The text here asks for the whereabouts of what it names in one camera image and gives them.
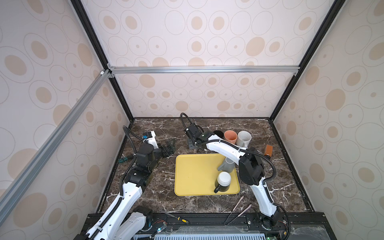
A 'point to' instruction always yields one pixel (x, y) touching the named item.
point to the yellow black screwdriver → (182, 220)
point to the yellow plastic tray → (196, 174)
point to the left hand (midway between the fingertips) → (172, 139)
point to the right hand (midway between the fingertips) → (193, 141)
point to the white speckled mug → (243, 139)
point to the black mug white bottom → (223, 181)
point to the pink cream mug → (230, 136)
